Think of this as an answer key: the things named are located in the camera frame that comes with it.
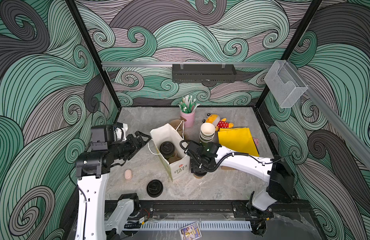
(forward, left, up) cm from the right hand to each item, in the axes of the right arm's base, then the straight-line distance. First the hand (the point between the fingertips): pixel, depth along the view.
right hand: (197, 169), depth 78 cm
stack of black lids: (-8, +23, -6) cm, 25 cm away
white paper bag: (-1, +10, +10) cm, 14 cm away
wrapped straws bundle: (+42, +5, +7) cm, 43 cm away
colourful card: (-26, +4, -6) cm, 27 cm away
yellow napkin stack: (+20, -28, -3) cm, 34 cm away
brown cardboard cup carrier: (+34, +11, -4) cm, 36 cm away
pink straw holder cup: (+35, +4, +1) cm, 36 cm away
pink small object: (-1, +39, -6) cm, 40 cm away
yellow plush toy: (+37, -15, -3) cm, 40 cm away
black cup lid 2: (-2, -1, 0) cm, 3 cm away
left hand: (+3, +23, +24) cm, 33 cm away
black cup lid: (+11, +17, +3) cm, 20 cm away
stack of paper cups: (+22, -7, +3) cm, 24 cm away
